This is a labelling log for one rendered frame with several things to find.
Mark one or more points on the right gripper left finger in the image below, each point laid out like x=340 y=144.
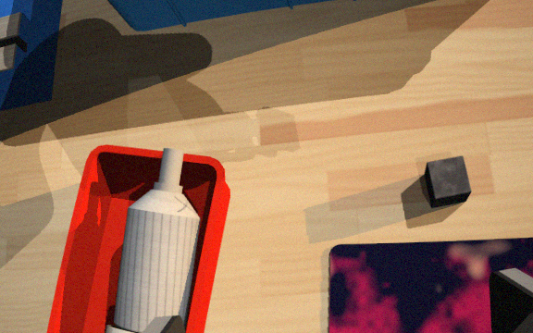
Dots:
x=166 y=324

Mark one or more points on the dark red and navy mat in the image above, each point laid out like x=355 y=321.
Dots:
x=419 y=287

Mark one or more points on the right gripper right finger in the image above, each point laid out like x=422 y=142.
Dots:
x=511 y=301

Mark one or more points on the blue plastic crate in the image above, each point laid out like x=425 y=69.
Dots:
x=147 y=15

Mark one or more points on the dark grey block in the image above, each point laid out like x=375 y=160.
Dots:
x=447 y=181

